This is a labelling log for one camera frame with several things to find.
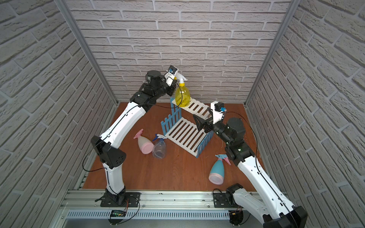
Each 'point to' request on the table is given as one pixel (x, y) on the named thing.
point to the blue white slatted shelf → (181, 128)
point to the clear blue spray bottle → (159, 147)
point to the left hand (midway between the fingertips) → (173, 74)
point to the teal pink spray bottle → (216, 175)
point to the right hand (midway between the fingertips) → (197, 113)
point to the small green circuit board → (118, 213)
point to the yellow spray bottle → (182, 96)
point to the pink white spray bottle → (145, 145)
